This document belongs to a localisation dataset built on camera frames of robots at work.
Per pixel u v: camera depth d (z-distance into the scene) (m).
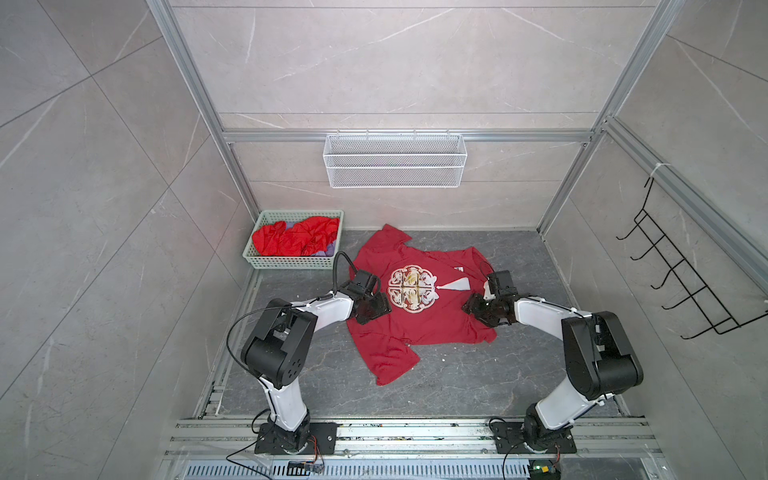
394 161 1.00
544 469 0.70
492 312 0.82
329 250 1.10
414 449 0.73
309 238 1.10
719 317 0.60
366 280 0.77
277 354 0.48
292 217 1.18
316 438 0.73
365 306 0.80
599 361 0.47
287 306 0.52
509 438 0.73
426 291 1.01
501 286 0.76
